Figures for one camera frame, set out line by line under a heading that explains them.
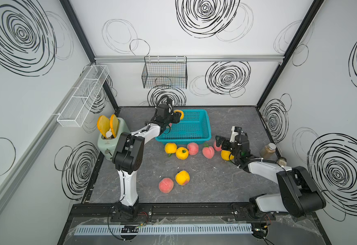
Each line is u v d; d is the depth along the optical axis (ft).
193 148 2.98
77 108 2.38
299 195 1.41
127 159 1.74
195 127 3.56
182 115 3.17
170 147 2.99
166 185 2.52
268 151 2.85
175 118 2.87
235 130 2.59
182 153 2.92
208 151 2.92
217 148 3.01
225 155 2.91
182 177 2.64
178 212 2.47
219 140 2.71
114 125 2.81
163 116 2.52
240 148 2.26
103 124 2.66
